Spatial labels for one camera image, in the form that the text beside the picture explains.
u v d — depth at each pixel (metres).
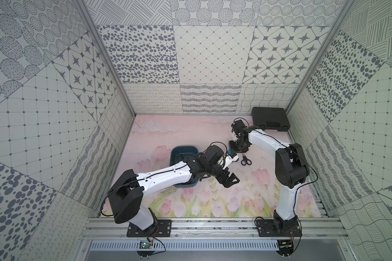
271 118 1.18
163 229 0.73
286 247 0.73
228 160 0.69
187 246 0.70
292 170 0.52
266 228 0.73
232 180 0.66
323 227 0.76
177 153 0.98
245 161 0.97
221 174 0.67
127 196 0.42
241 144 0.82
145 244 0.72
